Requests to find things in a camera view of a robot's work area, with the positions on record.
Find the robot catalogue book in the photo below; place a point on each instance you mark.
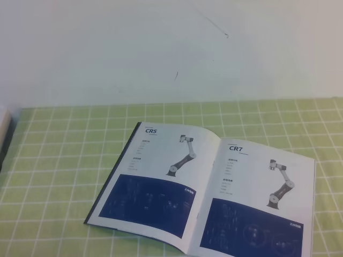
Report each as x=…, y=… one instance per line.
x=209, y=196

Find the green checked tablecloth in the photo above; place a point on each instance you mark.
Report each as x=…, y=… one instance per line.
x=59, y=158

